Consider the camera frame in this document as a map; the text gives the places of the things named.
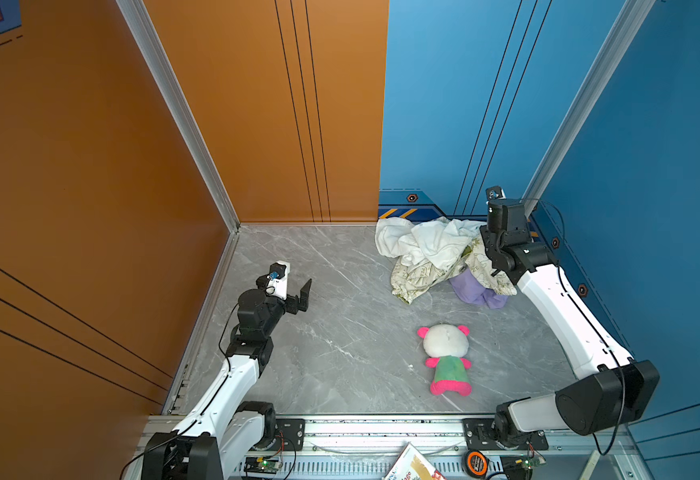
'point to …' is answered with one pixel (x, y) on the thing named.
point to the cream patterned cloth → (408, 281)
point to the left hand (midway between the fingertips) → (293, 273)
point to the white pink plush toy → (448, 343)
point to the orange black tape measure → (475, 464)
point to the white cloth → (438, 242)
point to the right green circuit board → (531, 463)
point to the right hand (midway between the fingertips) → (506, 221)
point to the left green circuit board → (262, 465)
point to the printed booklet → (410, 464)
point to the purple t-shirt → (469, 289)
